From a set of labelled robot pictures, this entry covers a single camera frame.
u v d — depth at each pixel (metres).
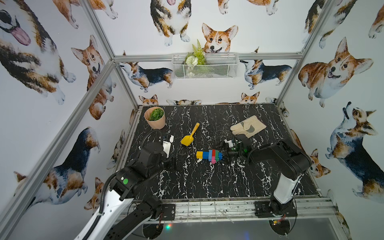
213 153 0.90
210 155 0.90
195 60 0.82
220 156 0.89
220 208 0.75
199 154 0.93
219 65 0.92
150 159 0.46
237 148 0.81
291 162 0.51
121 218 0.55
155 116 1.01
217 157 0.88
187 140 1.01
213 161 0.88
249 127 1.06
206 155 0.91
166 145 0.58
